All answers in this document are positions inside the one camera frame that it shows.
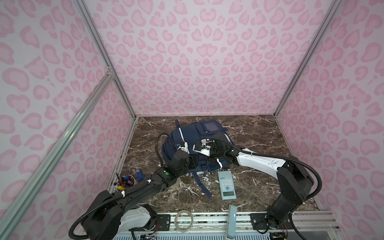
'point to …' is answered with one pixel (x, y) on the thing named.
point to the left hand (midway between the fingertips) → (198, 154)
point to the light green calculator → (227, 185)
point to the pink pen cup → (126, 181)
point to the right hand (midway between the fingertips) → (201, 150)
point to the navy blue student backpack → (191, 133)
